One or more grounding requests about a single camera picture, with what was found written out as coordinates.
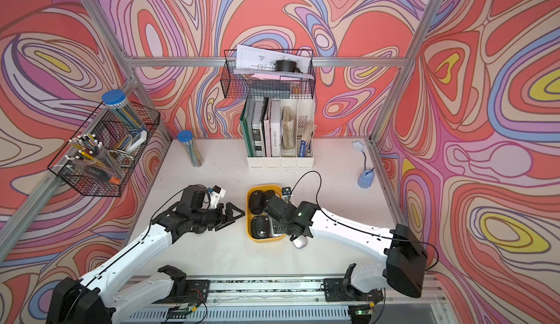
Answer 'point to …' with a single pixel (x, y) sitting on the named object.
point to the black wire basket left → (122, 142)
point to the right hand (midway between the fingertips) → (288, 226)
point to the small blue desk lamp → (367, 178)
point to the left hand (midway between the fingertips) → (241, 217)
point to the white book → (275, 128)
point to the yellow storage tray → (278, 190)
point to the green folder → (247, 127)
